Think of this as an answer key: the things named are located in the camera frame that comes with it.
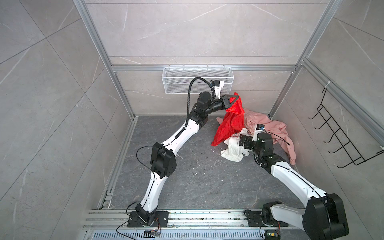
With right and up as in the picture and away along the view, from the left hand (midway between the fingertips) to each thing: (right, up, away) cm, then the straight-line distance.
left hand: (239, 93), depth 71 cm
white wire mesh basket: (-36, +16, +30) cm, 49 cm away
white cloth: (+3, -31, +19) cm, 37 cm away
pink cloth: (+38, -17, +36) cm, 55 cm away
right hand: (+9, -20, +15) cm, 27 cm away
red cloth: (0, -12, +12) cm, 17 cm away
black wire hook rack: (+45, -27, -9) cm, 53 cm away
